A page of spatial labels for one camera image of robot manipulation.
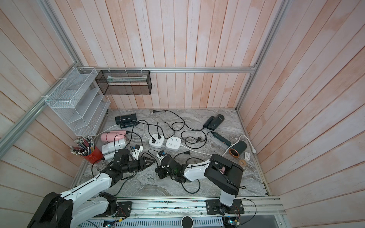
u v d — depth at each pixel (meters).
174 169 0.67
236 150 0.88
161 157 0.78
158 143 0.97
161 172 0.76
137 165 0.74
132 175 0.77
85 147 0.83
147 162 0.79
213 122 1.07
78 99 0.73
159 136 0.98
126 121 1.08
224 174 0.46
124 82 1.04
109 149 0.91
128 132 1.04
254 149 1.00
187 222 0.66
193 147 0.98
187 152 0.94
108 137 0.96
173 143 0.97
